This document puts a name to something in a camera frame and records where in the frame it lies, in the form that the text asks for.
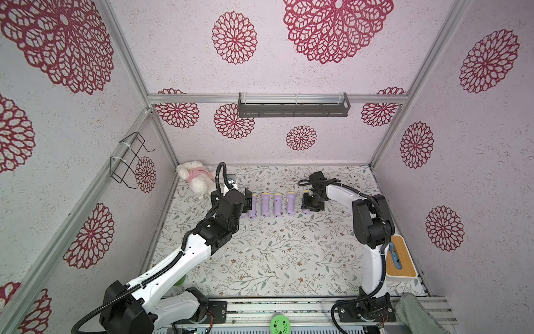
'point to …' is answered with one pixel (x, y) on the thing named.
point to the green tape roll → (180, 281)
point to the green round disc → (280, 324)
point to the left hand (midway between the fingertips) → (234, 191)
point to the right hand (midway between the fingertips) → (303, 204)
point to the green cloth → (414, 319)
